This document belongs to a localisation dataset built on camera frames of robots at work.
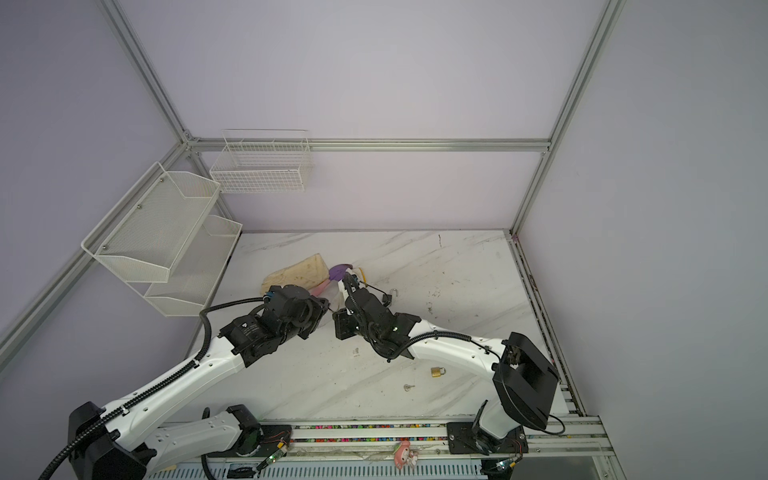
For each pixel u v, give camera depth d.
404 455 0.69
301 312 0.59
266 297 0.68
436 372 0.85
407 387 0.82
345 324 0.69
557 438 0.76
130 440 0.40
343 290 0.70
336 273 1.05
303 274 1.08
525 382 0.42
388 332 0.60
